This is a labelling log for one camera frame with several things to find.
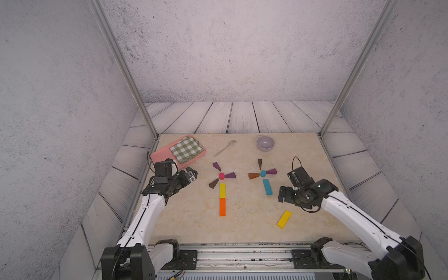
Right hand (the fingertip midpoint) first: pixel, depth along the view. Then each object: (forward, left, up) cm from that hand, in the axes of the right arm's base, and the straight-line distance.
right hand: (288, 198), depth 80 cm
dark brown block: (+12, +36, -9) cm, 39 cm away
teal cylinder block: (+19, +8, -8) cm, 22 cm away
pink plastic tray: (+36, +68, -10) cm, 78 cm away
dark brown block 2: (+27, +10, -9) cm, 30 cm away
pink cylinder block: (+17, +32, -8) cm, 37 cm away
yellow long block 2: (-6, +1, -10) cm, 12 cm away
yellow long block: (+9, +31, -9) cm, 33 cm away
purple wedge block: (+24, +35, -8) cm, 43 cm away
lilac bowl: (+40, +5, -7) cm, 41 cm away
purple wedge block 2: (+18, +27, -9) cm, 33 cm away
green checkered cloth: (+36, +55, -8) cm, 66 cm away
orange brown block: (+19, +14, -11) cm, 26 cm away
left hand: (+9, +44, +5) cm, 45 cm away
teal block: (+12, +7, -11) cm, 18 cm away
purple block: (+21, +3, -9) cm, 23 cm away
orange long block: (0, +31, -10) cm, 32 cm away
